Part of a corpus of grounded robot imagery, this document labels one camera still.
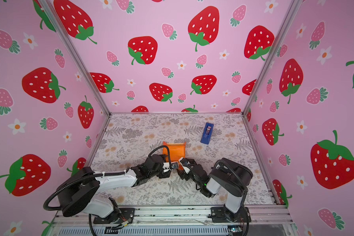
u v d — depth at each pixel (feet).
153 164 2.20
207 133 3.32
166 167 2.41
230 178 1.60
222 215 2.41
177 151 2.97
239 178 1.45
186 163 2.51
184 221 2.40
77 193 1.43
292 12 2.30
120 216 2.39
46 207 1.28
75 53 2.77
